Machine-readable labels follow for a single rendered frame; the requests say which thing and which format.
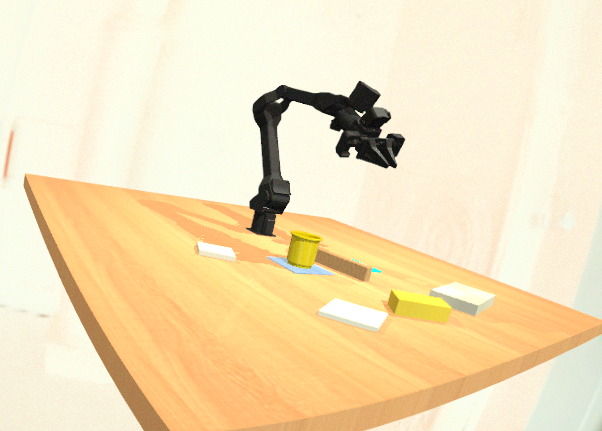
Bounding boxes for yellow cup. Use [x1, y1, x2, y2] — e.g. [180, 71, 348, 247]
[287, 231, 323, 269]

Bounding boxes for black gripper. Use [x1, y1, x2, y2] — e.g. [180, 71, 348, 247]
[336, 118, 405, 169]

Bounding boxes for yellow rectangular block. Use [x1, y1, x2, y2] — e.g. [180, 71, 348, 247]
[387, 289, 452, 323]

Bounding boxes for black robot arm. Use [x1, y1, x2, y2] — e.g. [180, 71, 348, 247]
[246, 81, 392, 237]

